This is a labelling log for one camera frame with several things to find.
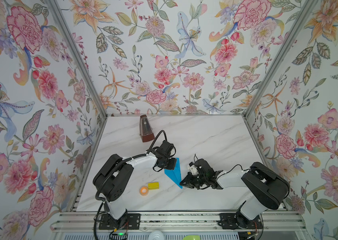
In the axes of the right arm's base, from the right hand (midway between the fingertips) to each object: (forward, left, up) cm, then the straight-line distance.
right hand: (179, 183), depth 86 cm
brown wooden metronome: (+32, +22, +9) cm, 40 cm away
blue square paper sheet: (+5, +2, 0) cm, 6 cm away
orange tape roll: (-5, +20, 0) cm, 20 cm away
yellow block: (-2, +15, +1) cm, 15 cm away
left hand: (+10, +2, +2) cm, 10 cm away
